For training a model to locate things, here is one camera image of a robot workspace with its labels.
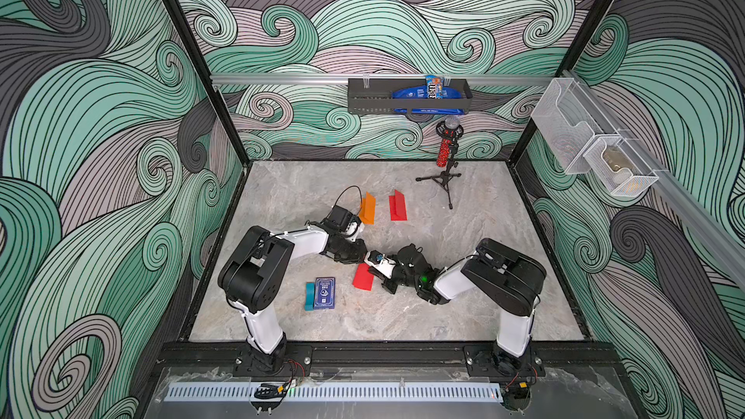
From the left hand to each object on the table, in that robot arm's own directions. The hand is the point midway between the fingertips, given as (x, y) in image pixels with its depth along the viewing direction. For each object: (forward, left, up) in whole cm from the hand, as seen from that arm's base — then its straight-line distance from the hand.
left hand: (366, 256), depth 91 cm
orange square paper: (+16, 0, +3) cm, 17 cm away
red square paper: (+21, -12, -1) cm, 24 cm away
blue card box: (-12, +12, 0) cm, 17 cm away
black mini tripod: (+30, -29, +5) cm, 42 cm away
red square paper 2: (-7, +1, -1) cm, 7 cm away
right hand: (-2, -3, -2) cm, 4 cm away
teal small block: (-13, +17, -1) cm, 21 cm away
